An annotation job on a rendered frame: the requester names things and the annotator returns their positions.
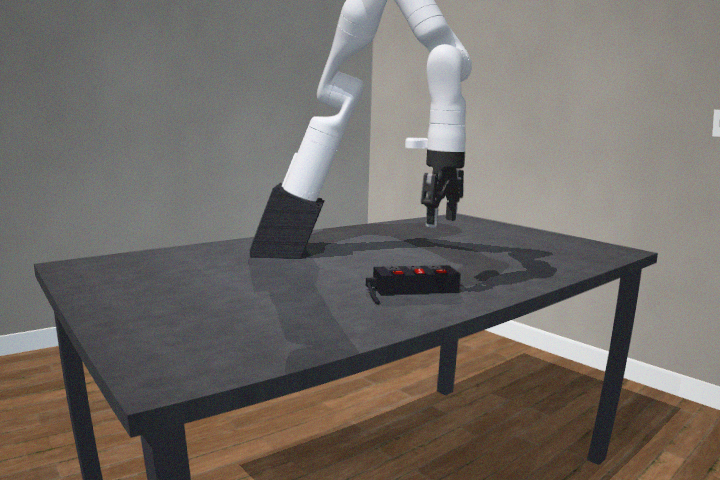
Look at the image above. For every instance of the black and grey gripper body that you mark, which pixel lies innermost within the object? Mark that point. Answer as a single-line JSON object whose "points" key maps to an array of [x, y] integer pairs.
{"points": [[445, 164]]}

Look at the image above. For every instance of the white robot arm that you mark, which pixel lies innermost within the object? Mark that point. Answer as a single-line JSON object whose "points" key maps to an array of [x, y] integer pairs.
{"points": [[447, 67]]}

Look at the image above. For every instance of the black power strip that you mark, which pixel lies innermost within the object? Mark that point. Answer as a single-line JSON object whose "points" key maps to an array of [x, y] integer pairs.
{"points": [[393, 280]]}

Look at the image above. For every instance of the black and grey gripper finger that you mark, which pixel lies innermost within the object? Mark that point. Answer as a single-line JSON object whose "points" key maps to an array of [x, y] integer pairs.
{"points": [[458, 184], [432, 204]]}

